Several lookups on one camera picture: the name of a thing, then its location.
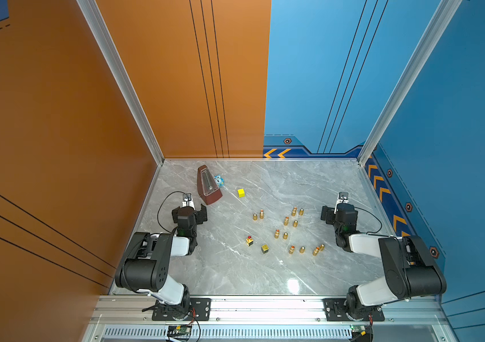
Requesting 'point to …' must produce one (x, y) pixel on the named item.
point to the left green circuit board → (178, 330)
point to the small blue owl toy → (219, 180)
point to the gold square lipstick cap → (264, 249)
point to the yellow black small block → (249, 241)
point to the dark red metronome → (207, 188)
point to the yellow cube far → (241, 192)
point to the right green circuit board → (359, 328)
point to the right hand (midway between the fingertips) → (336, 207)
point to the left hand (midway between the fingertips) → (191, 203)
